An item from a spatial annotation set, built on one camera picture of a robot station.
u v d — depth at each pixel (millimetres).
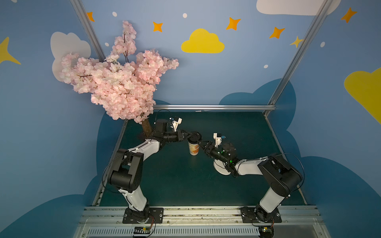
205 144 790
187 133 853
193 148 898
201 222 735
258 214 663
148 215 692
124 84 595
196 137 848
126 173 473
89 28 753
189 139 840
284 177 480
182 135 803
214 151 790
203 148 788
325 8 697
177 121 838
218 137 839
